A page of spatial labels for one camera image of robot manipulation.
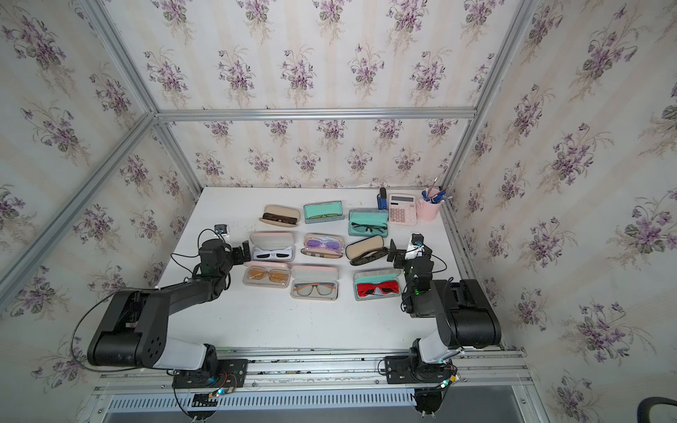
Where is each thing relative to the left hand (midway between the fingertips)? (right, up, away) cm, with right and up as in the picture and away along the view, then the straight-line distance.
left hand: (235, 245), depth 93 cm
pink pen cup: (+74, +12, +14) cm, 76 cm away
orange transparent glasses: (+14, -11, 0) cm, 18 cm away
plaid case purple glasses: (+31, -1, +6) cm, 32 cm away
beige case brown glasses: (+13, +11, +15) cm, 23 cm away
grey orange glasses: (+26, -15, -3) cm, 30 cm away
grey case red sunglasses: (+51, -13, -1) cm, 52 cm away
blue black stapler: (+56, +18, +20) cm, 62 cm away
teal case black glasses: (+50, +8, +14) cm, 52 cm away
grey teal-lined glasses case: (+31, +12, +16) cm, 37 cm away
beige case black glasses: (+48, -3, +5) cm, 48 cm away
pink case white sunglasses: (+11, -1, +8) cm, 14 cm away
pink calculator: (+65, +13, +18) cm, 68 cm away
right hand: (+63, +1, -3) cm, 63 cm away
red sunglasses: (+46, -14, -5) cm, 49 cm away
